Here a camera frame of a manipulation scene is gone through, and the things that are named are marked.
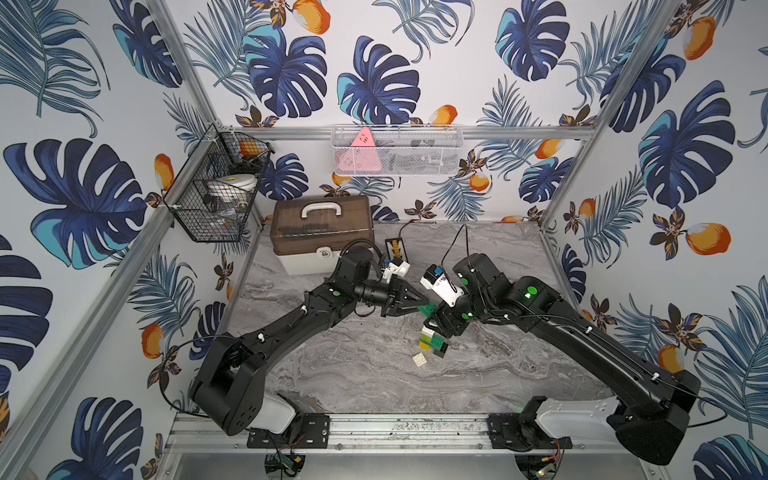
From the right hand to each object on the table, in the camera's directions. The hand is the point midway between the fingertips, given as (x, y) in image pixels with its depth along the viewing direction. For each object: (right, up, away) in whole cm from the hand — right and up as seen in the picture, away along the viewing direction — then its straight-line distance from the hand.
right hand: (434, 311), depth 71 cm
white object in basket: (-51, +32, +9) cm, 61 cm away
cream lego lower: (-2, -17, +14) cm, 22 cm away
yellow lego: (0, -13, +15) cm, 20 cm away
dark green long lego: (-2, +1, -3) cm, 3 cm away
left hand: (-2, +3, -4) cm, 5 cm away
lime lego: (+3, -11, +14) cm, 18 cm away
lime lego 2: (+2, -13, +14) cm, 19 cm away
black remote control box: (-8, +15, +39) cm, 42 cm away
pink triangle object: (-19, +43, +18) cm, 51 cm away
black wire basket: (-60, +30, +13) cm, 69 cm away
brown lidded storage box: (-35, +21, +26) cm, 48 cm away
